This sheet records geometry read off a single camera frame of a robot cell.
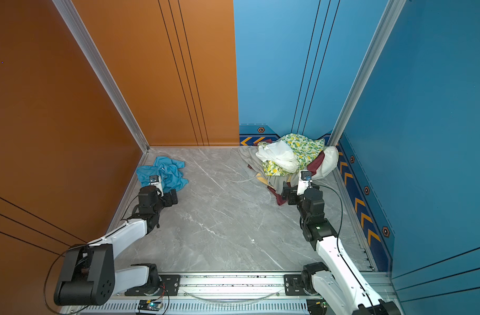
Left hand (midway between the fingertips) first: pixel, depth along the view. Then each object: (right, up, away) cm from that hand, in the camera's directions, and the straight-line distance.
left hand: (165, 189), depth 90 cm
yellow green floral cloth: (+69, +20, +18) cm, 74 cm away
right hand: (+57, +4, -11) cm, 59 cm away
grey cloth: (+40, +17, +21) cm, 48 cm away
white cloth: (+56, +17, +13) cm, 60 cm away
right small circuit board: (+63, -40, -21) cm, 78 cm away
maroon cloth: (+72, +10, +12) cm, 74 cm away
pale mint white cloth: (+84, +12, +17) cm, 87 cm away
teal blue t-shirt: (-2, +8, +10) cm, 13 cm away
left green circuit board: (+3, -40, -20) cm, 45 cm away
